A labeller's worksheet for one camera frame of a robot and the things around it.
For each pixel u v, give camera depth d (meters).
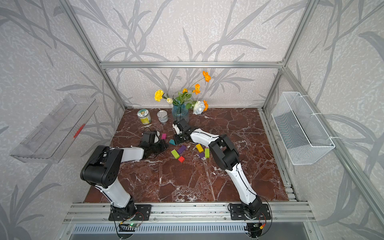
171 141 1.00
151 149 0.79
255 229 0.72
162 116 1.08
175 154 0.94
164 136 1.02
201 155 0.94
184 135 0.77
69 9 0.71
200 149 0.96
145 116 1.05
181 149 0.96
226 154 0.58
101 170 0.48
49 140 0.65
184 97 0.93
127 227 0.72
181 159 0.92
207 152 0.94
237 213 0.74
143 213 0.73
